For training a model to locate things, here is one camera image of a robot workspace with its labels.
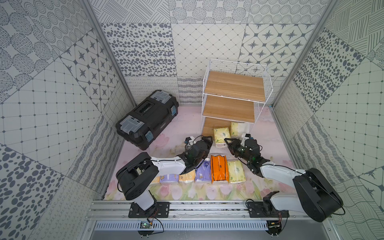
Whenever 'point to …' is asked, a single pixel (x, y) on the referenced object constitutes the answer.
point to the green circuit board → (145, 224)
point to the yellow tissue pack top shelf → (157, 179)
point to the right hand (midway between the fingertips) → (224, 142)
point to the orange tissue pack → (219, 168)
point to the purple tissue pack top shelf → (170, 178)
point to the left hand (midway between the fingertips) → (214, 138)
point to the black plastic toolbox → (141, 125)
